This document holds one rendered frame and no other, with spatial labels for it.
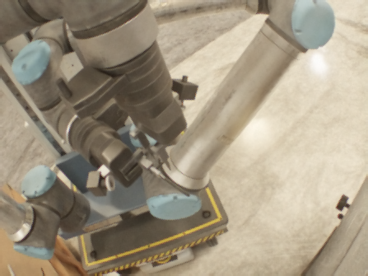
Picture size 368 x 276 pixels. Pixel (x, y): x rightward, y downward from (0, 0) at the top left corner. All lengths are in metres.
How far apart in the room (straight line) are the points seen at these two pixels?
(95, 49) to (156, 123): 0.13
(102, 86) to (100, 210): 0.93
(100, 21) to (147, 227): 1.14
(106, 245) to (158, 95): 1.10
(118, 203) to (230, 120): 0.63
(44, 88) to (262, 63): 0.44
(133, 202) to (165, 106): 0.81
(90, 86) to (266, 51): 0.41
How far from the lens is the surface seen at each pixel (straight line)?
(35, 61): 0.58
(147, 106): 0.36
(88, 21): 0.29
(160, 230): 1.32
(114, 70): 0.33
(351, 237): 0.54
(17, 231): 1.00
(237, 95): 0.68
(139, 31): 0.31
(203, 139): 0.74
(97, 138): 0.52
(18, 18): 0.33
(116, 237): 1.39
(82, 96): 0.32
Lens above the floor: 1.47
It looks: 48 degrees down
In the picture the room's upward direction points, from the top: 22 degrees counter-clockwise
